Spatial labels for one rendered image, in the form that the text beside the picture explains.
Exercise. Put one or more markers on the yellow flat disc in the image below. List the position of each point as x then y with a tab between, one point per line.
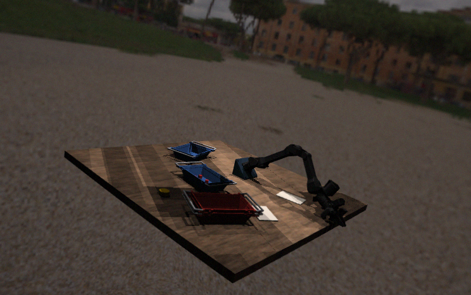
164	192

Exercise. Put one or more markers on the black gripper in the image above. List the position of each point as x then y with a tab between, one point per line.
335	214

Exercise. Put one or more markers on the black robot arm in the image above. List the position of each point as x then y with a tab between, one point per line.
313	184

